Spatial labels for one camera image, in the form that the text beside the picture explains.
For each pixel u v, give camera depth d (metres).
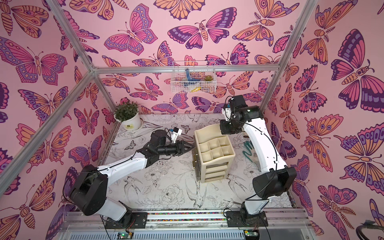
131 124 1.03
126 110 0.97
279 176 0.42
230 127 0.64
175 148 0.73
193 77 0.95
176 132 0.77
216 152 0.71
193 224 0.73
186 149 0.76
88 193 0.44
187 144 0.76
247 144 1.01
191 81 0.93
